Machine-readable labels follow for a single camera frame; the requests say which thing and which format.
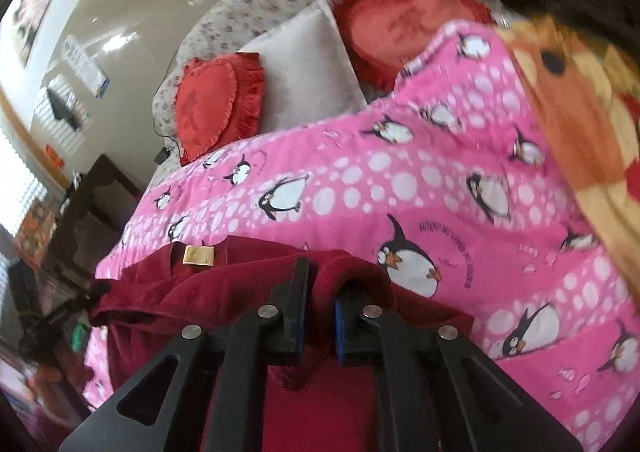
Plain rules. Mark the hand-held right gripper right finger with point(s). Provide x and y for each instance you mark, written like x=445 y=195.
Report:
x=340 y=332

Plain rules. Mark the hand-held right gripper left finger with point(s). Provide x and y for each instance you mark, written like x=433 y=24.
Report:
x=299 y=337

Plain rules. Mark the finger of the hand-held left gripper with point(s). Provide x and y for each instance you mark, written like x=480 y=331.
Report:
x=100 y=289

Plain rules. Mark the dark red fleece garment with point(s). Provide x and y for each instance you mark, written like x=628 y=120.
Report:
x=240 y=277

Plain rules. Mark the dark wooden table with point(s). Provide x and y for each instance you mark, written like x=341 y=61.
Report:
x=95 y=212

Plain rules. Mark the pink penguin print blanket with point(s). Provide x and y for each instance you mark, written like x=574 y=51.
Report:
x=400 y=192

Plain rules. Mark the small red heart cushion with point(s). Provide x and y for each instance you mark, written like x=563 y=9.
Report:
x=210 y=102

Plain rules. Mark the white cushion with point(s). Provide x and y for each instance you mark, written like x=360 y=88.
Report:
x=305 y=67

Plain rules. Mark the orange and red towel blanket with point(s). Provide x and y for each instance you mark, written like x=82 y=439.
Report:
x=575 y=132

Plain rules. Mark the large red heart cushion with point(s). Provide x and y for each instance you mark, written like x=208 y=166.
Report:
x=400 y=27

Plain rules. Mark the black wall device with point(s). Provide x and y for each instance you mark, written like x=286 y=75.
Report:
x=67 y=109

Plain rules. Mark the white wall calendar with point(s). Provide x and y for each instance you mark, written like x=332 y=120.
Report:
x=85 y=64

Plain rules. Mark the wall poster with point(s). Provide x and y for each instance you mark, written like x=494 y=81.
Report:
x=32 y=17

